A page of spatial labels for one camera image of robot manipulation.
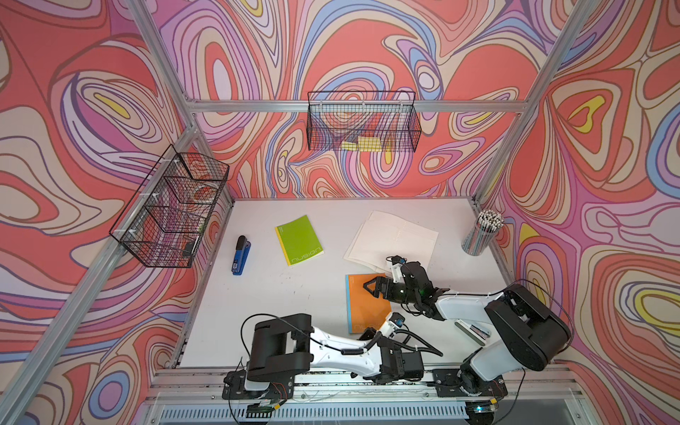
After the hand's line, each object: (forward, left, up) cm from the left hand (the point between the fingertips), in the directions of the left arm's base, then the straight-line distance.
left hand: (376, 341), depth 79 cm
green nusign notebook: (+39, +28, -2) cm, 49 cm away
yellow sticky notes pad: (+56, +3, +33) cm, 65 cm away
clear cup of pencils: (+33, -39, +16) cm, 54 cm away
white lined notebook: (+42, -6, -2) cm, 43 cm away
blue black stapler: (+34, +49, 0) cm, 60 cm away
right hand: (+15, 0, 0) cm, 15 cm away
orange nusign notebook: (+10, +3, -1) cm, 10 cm away
